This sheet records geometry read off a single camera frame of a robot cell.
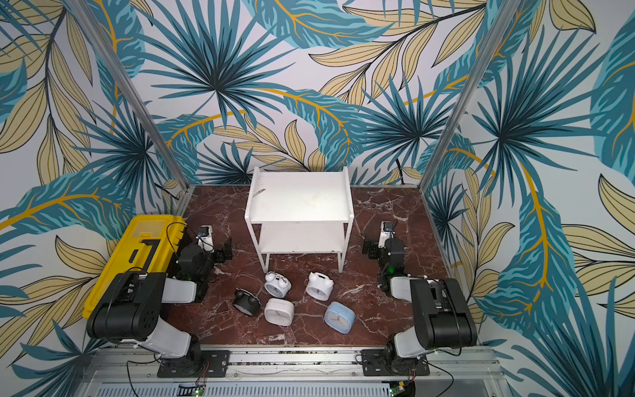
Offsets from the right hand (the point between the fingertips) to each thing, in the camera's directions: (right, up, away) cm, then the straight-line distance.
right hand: (381, 235), depth 93 cm
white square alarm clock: (-36, -22, -15) cm, 45 cm away
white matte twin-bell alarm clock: (-23, -16, -11) cm, 30 cm away
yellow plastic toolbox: (-79, -2, -13) cm, 80 cm away
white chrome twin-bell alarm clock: (-37, -15, -12) cm, 42 cm away
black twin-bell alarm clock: (-46, -20, -15) cm, 53 cm away
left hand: (-61, -2, 0) cm, 61 cm away
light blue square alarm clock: (-17, -23, -17) cm, 34 cm away
